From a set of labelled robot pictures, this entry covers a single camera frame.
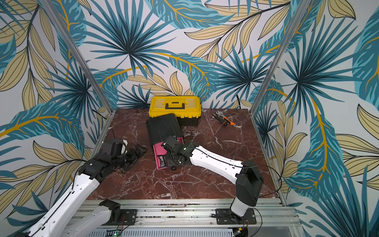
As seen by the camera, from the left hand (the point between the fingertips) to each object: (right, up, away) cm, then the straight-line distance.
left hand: (143, 157), depth 75 cm
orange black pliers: (+49, +24, +42) cm, 69 cm away
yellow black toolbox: (+22, +27, +23) cm, 42 cm away
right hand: (+13, -3, +4) cm, 14 cm away
